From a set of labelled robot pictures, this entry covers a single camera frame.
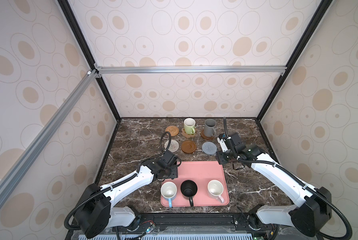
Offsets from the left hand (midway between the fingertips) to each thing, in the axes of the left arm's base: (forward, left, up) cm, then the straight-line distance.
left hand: (178, 171), depth 82 cm
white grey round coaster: (+22, +4, -9) cm, 24 cm away
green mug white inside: (+36, -7, -1) cm, 37 cm away
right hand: (+7, -23, +6) cm, 25 cm away
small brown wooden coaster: (+22, -7, -9) cm, 25 cm away
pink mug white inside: (-8, -21, -7) cm, 23 cm away
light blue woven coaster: (+21, -21, -10) cm, 31 cm away
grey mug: (+31, -21, -3) cm, 37 cm away
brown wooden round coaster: (+31, -20, -11) cm, 38 cm away
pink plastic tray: (+4, -15, -11) cm, 19 cm away
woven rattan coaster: (+37, +5, -10) cm, 38 cm away
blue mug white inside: (-8, +5, -6) cm, 11 cm away
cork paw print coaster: (+32, -5, -10) cm, 34 cm away
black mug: (-7, -6, -7) cm, 12 cm away
